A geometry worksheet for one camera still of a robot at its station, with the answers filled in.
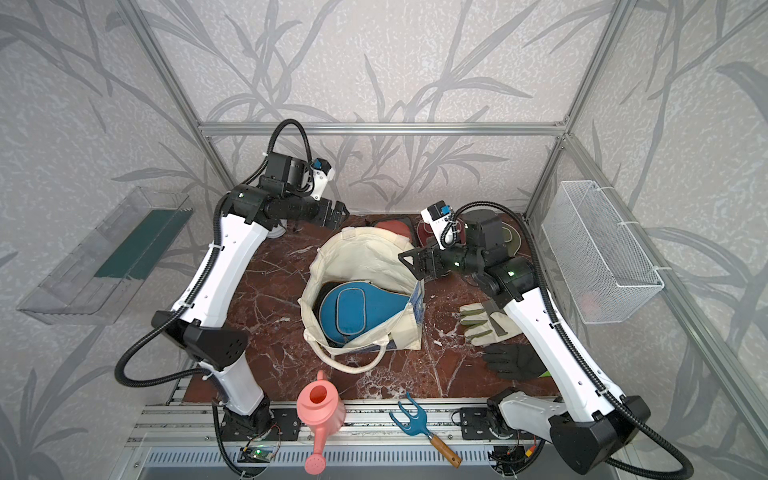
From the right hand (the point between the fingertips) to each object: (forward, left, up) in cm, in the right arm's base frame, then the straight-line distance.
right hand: (415, 246), depth 68 cm
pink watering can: (-28, +22, -22) cm, 42 cm away
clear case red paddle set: (+35, +5, -31) cm, 47 cm away
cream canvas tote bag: (+11, +12, -18) cm, 24 cm away
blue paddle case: (-4, +18, -24) cm, 30 cm away
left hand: (+12, +20, +1) cm, 23 cm away
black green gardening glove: (-16, -28, -32) cm, 46 cm away
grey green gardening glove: (-4, -22, -34) cm, 40 cm away
